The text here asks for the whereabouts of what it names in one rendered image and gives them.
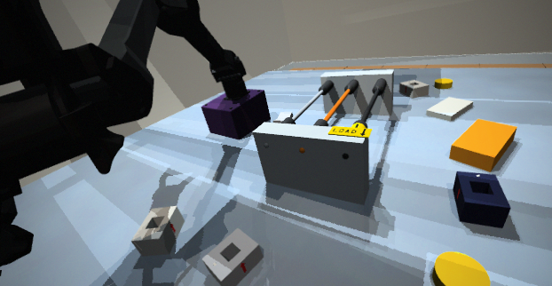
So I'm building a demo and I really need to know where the orange rectangular block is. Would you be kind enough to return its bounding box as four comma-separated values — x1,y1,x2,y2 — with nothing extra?
449,119,517,172

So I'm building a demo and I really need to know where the yellow short cylinder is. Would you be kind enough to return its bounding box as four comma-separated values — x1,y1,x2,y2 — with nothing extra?
432,251,491,286
434,79,453,89

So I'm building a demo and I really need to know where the white flat block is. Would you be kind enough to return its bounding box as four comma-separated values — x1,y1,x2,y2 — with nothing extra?
426,98,473,121

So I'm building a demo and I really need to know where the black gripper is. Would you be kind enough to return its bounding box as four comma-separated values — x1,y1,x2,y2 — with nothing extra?
0,172,21,225

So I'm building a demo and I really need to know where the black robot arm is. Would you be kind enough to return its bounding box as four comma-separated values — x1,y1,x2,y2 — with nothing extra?
0,0,250,267

